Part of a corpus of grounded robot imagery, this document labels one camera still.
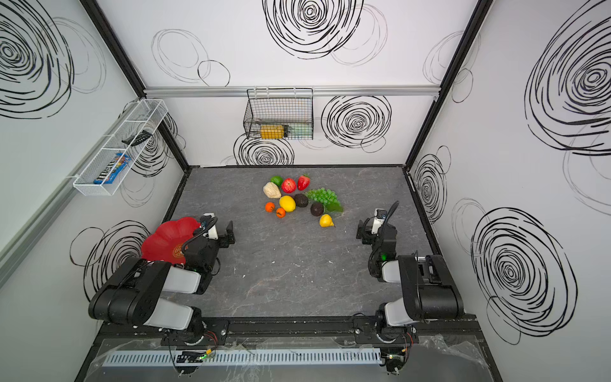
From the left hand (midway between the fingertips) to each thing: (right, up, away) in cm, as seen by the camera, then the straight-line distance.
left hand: (221, 221), depth 89 cm
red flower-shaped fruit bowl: (-23, -9, +3) cm, 25 cm away
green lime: (+18, +17, +22) cm, 34 cm away
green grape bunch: (+42, +9, +14) cm, 45 cm away
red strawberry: (+31, +16, +20) cm, 40 cm away
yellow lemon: (+25, +6, +12) cm, 28 cm away
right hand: (+59, 0, +2) cm, 59 cm away
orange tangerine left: (+17, +4, +13) cm, 21 cm away
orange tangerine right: (+22, +2, +10) cm, 24 cm away
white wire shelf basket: (-30, +41, +2) cm, 51 cm away
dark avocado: (+30, +8, +13) cm, 34 cm away
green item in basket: (+31, +34, -3) cm, 46 cm away
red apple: (+25, +14, +16) cm, 32 cm away
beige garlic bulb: (+17, +12, +16) cm, 26 cm away
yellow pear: (+40, -1, +7) cm, 41 cm away
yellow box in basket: (+20, +34, -2) cm, 39 cm away
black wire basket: (+27, +46, +7) cm, 53 cm away
